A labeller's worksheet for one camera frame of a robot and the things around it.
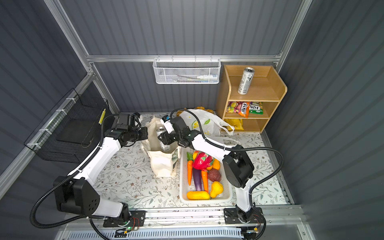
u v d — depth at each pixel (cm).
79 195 41
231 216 73
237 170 49
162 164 77
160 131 82
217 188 77
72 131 73
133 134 70
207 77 91
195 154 90
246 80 79
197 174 84
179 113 120
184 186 78
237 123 108
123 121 64
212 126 102
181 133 67
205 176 84
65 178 41
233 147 52
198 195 76
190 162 89
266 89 92
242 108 96
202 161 79
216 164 87
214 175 81
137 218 72
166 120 74
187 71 180
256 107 99
